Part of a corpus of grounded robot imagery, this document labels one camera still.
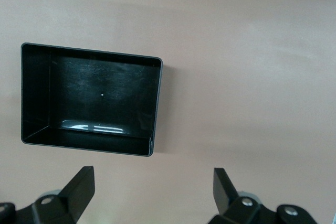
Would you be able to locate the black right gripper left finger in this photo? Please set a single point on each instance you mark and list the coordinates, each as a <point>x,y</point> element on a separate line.
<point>76,195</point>

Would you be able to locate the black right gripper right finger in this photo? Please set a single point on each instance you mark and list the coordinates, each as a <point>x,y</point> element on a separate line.
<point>223,195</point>

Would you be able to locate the black rectangular plastic box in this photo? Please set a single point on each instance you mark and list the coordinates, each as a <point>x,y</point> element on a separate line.
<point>102,98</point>

